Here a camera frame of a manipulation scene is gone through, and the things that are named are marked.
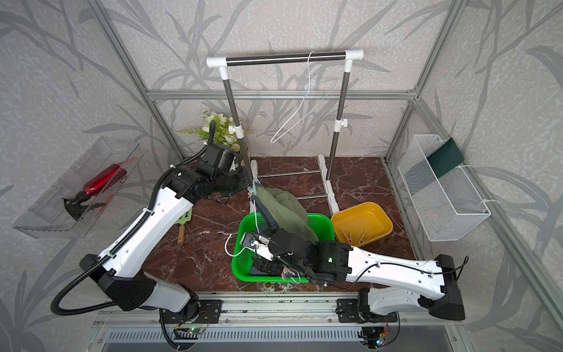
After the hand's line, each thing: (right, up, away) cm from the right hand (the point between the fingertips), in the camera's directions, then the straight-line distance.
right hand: (259, 242), depth 64 cm
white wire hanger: (-1, +39, +53) cm, 66 cm away
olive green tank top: (+8, +7, +13) cm, 17 cm away
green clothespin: (-3, +15, +7) cm, 17 cm away
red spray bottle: (-51, +12, -2) cm, 53 cm away
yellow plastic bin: (+39, -1, +29) cm, 48 cm away
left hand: (-3, +18, +8) cm, 20 cm away
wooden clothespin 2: (+38, -8, +25) cm, 46 cm away
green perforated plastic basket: (+22, 0, +23) cm, 31 cm away
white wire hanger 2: (-17, -5, +29) cm, 34 cm away
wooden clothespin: (+33, -6, +25) cm, 42 cm away
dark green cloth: (+62, +26, +11) cm, 68 cm away
